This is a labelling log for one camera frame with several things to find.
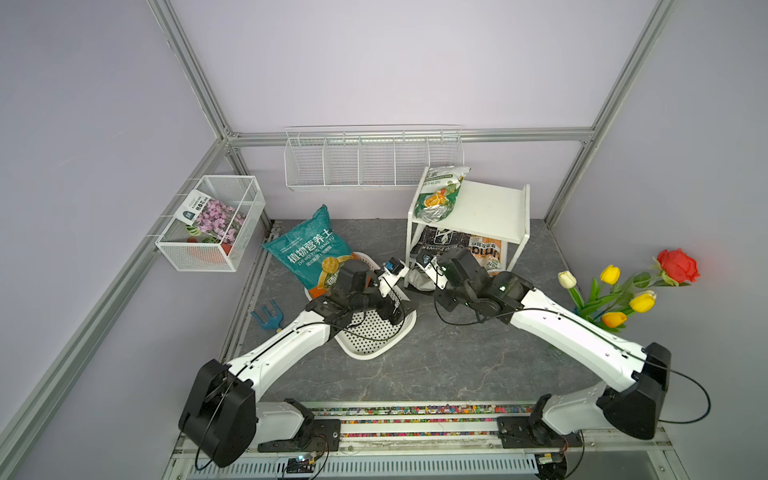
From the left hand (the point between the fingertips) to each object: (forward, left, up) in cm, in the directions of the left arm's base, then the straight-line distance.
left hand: (407, 293), depth 78 cm
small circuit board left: (-33, +28, -20) cm, 48 cm away
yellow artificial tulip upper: (-5, -47, +10) cm, 49 cm away
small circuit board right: (-38, -32, -22) cm, 55 cm away
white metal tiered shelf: (+13, -24, +15) cm, 31 cm away
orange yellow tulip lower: (-16, -40, +12) cm, 45 cm away
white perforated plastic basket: (-17, +8, +13) cm, 22 cm away
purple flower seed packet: (+16, +48, +16) cm, 53 cm away
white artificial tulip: (-5, -37, +9) cm, 39 cm away
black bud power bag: (+17, -11, 0) cm, 21 cm away
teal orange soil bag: (+17, +28, -2) cm, 32 cm away
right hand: (+2, -9, +4) cm, 10 cm away
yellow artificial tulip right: (-13, -49, +11) cm, 52 cm away
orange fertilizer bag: (+10, -24, +2) cm, 26 cm away
